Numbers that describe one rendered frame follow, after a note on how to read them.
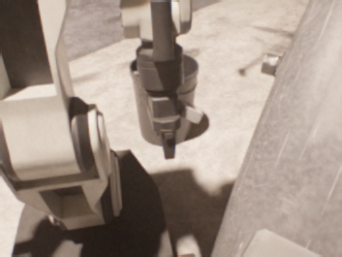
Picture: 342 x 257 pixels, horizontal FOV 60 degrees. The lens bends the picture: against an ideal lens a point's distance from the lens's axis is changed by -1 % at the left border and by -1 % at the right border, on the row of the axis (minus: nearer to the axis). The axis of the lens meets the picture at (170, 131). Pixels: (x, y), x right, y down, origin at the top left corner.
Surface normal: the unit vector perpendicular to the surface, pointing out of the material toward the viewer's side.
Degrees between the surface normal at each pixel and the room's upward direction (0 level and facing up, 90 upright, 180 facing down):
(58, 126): 66
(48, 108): 79
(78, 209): 30
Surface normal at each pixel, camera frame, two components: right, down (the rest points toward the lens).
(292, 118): -0.70, -0.25
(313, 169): -0.46, -0.07
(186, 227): -0.01, -0.79
